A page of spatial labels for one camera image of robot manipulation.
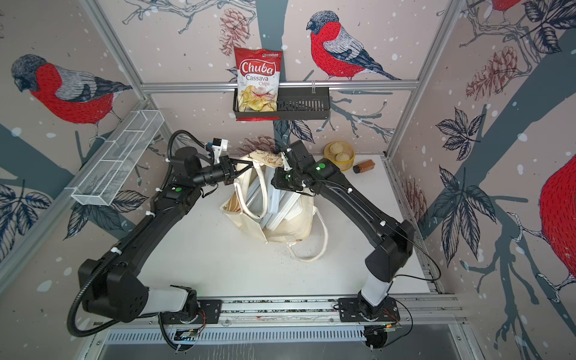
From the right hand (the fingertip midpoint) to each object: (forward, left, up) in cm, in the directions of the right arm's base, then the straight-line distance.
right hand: (270, 182), depth 76 cm
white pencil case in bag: (-2, +6, -10) cm, 12 cm away
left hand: (+1, +4, +9) cm, 10 cm away
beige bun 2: (+36, -32, -23) cm, 53 cm away
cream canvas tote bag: (-13, -13, -13) cm, 23 cm away
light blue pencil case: (-6, -3, -3) cm, 7 cm away
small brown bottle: (+32, -43, -26) cm, 60 cm away
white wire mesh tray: (-4, +53, +4) cm, 53 cm away
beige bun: (+41, -29, -21) cm, 54 cm away
